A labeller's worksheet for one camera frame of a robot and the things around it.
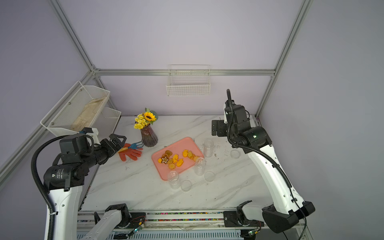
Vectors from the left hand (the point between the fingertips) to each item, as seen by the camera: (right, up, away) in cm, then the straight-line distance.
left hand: (120, 146), depth 65 cm
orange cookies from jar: (+19, -13, +28) cm, 37 cm away
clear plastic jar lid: (+60, -9, +34) cm, 69 cm away
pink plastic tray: (+22, -11, +31) cm, 40 cm away
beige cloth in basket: (-26, +14, +14) cm, 32 cm away
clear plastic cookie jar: (+42, -5, +33) cm, 53 cm away
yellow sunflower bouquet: (+4, +14, +21) cm, 25 cm away
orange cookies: (+27, -8, +31) cm, 42 cm away
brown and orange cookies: (+14, -11, +28) cm, 33 cm away
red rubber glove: (-9, -9, +33) cm, 35 cm away
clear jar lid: (+42, -21, +24) cm, 52 cm away
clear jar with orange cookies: (+36, -17, +29) cm, 49 cm away
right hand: (+44, +10, +3) cm, 45 cm away
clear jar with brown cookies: (+20, -22, +23) cm, 37 cm away
